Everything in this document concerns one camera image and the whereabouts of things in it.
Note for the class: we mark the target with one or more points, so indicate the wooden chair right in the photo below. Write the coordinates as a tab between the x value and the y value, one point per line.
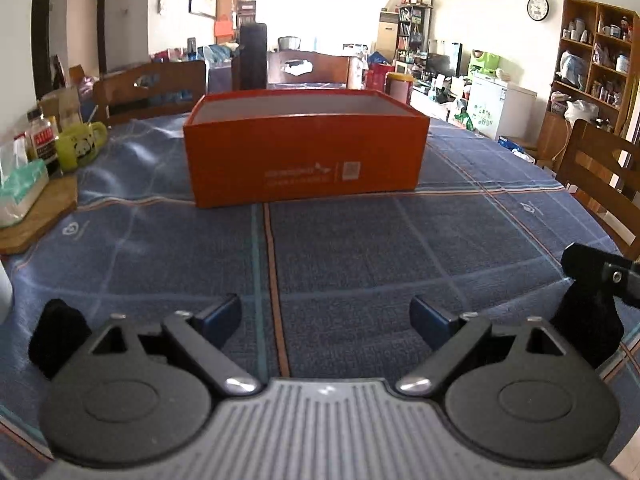
604	169

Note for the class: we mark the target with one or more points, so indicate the wooden chair left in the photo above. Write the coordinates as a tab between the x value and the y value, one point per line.
149	90

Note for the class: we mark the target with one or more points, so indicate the round wall clock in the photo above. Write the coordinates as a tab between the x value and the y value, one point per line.
538	10

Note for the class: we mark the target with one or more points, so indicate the orange cardboard shoe box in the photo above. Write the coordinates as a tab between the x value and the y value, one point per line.
262	146

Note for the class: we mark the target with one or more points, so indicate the wooden bookshelf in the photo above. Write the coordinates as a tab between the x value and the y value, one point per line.
597	64

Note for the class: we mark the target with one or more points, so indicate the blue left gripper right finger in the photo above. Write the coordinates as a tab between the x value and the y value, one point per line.
435	325

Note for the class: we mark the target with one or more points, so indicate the blue patterned tablecloth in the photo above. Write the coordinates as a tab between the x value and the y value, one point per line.
325	284

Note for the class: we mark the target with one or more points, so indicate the black tower speaker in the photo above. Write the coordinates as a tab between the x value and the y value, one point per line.
249	63

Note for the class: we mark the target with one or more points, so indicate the teal tissue pack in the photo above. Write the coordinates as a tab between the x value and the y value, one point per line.
22	182

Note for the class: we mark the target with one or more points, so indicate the dark glass bottle black cap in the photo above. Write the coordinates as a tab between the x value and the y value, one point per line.
41	138

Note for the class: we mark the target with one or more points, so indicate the green panda mug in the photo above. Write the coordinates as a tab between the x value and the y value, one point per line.
79	144

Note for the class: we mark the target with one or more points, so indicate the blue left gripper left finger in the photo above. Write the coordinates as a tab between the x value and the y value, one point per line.
218	323

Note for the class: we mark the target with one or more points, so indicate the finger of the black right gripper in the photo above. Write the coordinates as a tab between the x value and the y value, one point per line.
615	274

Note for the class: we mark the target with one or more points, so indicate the wooden cutting board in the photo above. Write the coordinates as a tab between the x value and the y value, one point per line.
58	199

